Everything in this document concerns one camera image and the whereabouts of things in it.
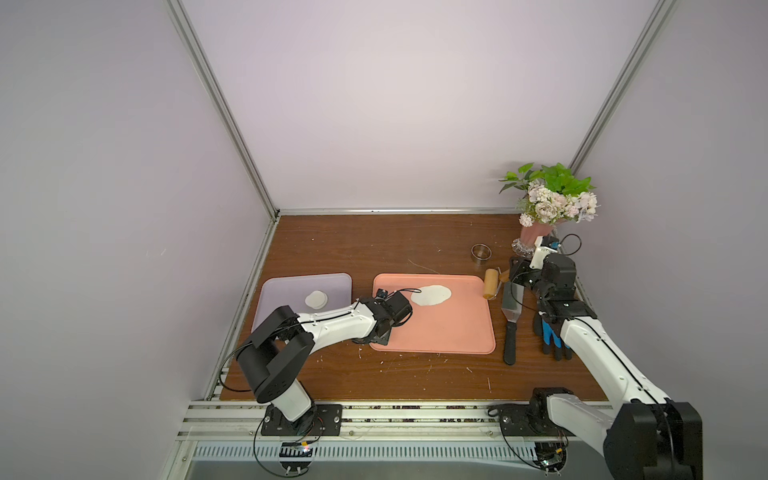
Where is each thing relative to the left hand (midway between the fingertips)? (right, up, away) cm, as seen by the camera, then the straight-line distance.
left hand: (377, 333), depth 88 cm
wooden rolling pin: (+35, +16, +2) cm, 39 cm away
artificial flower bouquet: (+52, +41, -3) cm, 66 cm away
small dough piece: (+17, +10, +7) cm, 21 cm away
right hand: (+41, +25, -6) cm, 48 cm away
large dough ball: (-20, +9, +8) cm, 23 cm away
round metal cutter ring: (+37, +24, +17) cm, 47 cm away
